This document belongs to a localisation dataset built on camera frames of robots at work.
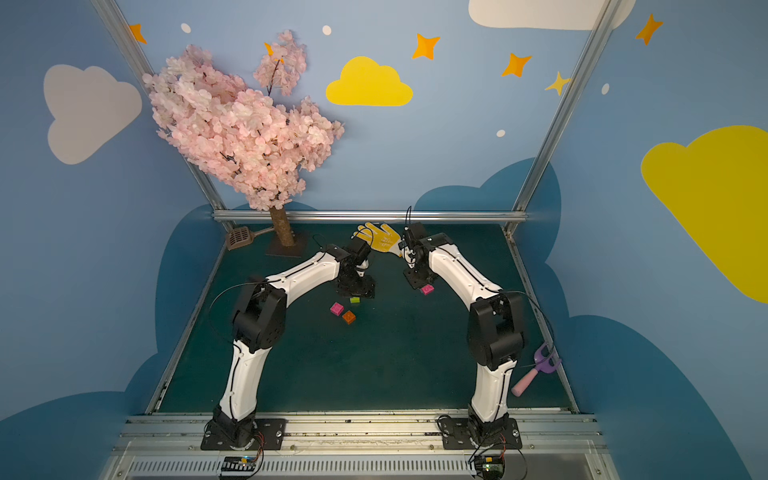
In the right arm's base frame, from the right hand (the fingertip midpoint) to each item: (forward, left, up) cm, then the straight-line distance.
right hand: (425, 276), depth 93 cm
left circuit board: (-51, +46, -14) cm, 70 cm away
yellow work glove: (+25, +15, -11) cm, 31 cm away
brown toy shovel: (+21, +70, -8) cm, 74 cm away
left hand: (-2, +19, -7) cm, 20 cm away
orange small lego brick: (-10, +24, -11) cm, 28 cm away
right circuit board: (-47, -17, -15) cm, 52 cm away
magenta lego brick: (-8, +28, -9) cm, 31 cm away
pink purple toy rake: (-20, -37, -12) cm, 44 cm away
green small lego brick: (-4, +23, -10) cm, 25 cm away
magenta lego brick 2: (-6, 0, +1) cm, 6 cm away
